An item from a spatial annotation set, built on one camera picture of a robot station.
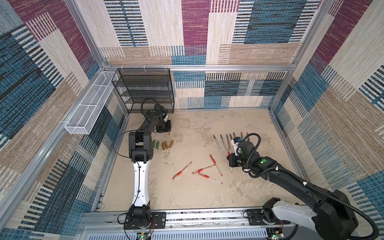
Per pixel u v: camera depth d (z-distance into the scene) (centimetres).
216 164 92
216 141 102
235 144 76
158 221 73
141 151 65
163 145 99
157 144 102
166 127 97
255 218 73
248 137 75
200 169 90
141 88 108
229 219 76
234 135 105
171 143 102
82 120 92
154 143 102
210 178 87
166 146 99
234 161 73
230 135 105
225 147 99
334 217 40
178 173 89
